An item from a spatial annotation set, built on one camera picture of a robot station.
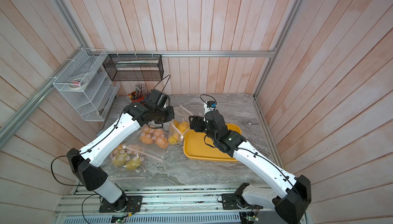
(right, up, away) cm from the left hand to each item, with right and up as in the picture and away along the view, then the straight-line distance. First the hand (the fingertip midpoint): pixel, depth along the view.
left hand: (174, 117), depth 77 cm
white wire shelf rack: (-42, +9, +2) cm, 43 cm away
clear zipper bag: (-16, -15, +13) cm, 26 cm away
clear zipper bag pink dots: (+2, -3, +6) cm, 8 cm away
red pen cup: (-27, +12, +30) cm, 42 cm away
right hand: (+10, 0, -3) cm, 11 cm away
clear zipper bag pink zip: (-27, -26, +6) cm, 38 cm away
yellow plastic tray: (+11, -19, +18) cm, 29 cm away
